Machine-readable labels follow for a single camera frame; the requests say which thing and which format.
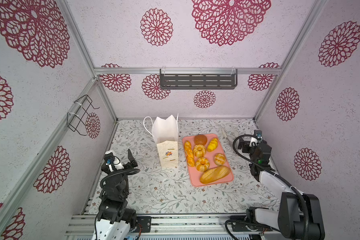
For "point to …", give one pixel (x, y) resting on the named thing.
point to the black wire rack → (76, 117)
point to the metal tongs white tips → (226, 137)
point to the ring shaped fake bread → (199, 150)
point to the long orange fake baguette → (215, 174)
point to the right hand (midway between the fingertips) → (251, 135)
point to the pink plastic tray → (195, 175)
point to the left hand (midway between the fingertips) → (120, 155)
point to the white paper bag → (165, 133)
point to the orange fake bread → (189, 153)
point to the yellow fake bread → (219, 159)
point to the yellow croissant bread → (212, 144)
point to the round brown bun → (200, 139)
